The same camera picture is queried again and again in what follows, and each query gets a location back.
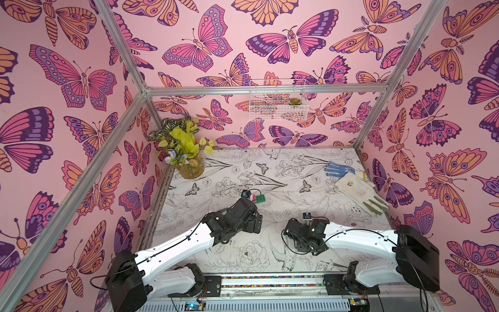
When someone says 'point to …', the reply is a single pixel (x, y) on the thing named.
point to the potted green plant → (178, 142)
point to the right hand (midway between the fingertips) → (304, 244)
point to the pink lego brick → (254, 197)
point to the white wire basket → (278, 100)
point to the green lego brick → (260, 198)
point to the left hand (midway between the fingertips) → (253, 216)
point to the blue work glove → (338, 170)
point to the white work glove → (364, 194)
